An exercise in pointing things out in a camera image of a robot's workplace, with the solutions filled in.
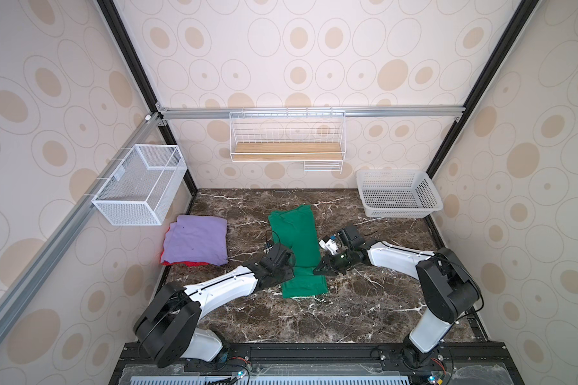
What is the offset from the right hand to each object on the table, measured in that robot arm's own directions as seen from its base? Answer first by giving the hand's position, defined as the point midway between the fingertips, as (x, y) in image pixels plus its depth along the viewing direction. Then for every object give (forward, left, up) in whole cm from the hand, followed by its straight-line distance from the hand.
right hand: (313, 276), depth 85 cm
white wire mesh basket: (+34, +77, +7) cm, 85 cm away
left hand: (+1, +6, +1) cm, 7 cm away
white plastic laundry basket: (+42, -37, +1) cm, 55 cm away
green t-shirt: (+23, +8, -4) cm, 25 cm away
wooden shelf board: (+43, +12, +22) cm, 50 cm away
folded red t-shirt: (+5, +53, -4) cm, 53 cm away
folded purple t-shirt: (+14, +47, 0) cm, 49 cm away
